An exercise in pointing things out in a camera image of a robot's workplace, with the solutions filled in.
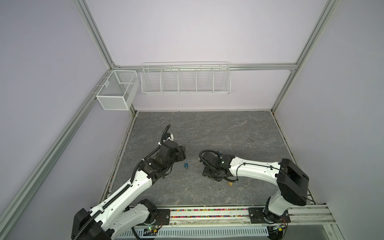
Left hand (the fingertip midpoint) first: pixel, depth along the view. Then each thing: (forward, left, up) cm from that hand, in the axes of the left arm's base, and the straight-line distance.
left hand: (181, 151), depth 78 cm
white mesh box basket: (+47, +43, +6) cm, 64 cm away
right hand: (-9, -13, -13) cm, 20 cm away
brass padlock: (-13, -27, -17) cm, 35 cm away
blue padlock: (0, -1, -17) cm, 17 cm away
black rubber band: (+16, -48, -19) cm, 54 cm away
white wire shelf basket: (+49, -4, +12) cm, 50 cm away
